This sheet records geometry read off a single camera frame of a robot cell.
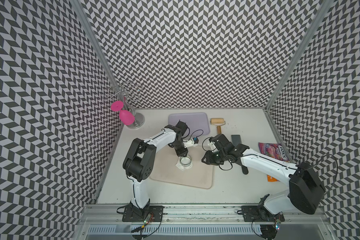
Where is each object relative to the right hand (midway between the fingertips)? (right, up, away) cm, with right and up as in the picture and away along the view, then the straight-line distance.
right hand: (204, 163), depth 81 cm
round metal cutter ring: (-10, -2, +8) cm, 13 cm away
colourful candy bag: (+46, +4, +12) cm, 48 cm away
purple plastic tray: (-3, +23, +29) cm, 38 cm away
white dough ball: (-12, -5, +7) cm, 15 cm away
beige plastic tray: (-2, -8, +4) cm, 9 cm away
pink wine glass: (-49, +25, +14) cm, 57 cm away
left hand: (-12, +3, +10) cm, 17 cm away
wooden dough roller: (+13, +22, +27) cm, 37 cm away
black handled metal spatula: (+23, +10, +18) cm, 31 cm away
